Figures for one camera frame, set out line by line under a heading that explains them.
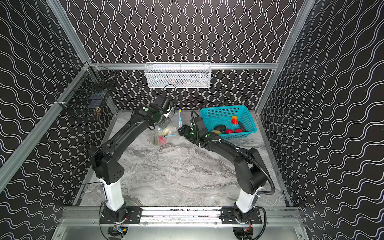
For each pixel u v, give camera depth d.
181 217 0.75
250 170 0.47
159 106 0.63
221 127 1.04
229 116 1.13
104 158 0.46
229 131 1.01
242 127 1.08
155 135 0.90
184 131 0.79
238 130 1.03
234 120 1.10
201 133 0.69
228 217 0.74
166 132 0.98
